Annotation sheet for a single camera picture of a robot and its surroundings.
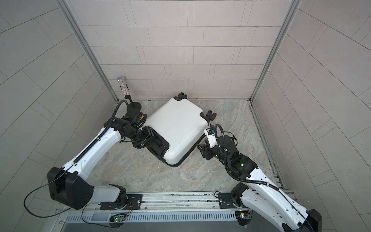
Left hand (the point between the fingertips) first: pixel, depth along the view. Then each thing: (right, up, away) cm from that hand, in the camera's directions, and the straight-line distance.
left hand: (157, 138), depth 77 cm
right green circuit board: (+44, -36, -10) cm, 57 cm away
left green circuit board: (-14, -33, -13) cm, 39 cm away
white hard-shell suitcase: (+11, +7, +2) cm, 13 cm away
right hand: (+23, -2, -5) cm, 24 cm away
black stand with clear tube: (-24, +19, +28) cm, 41 cm away
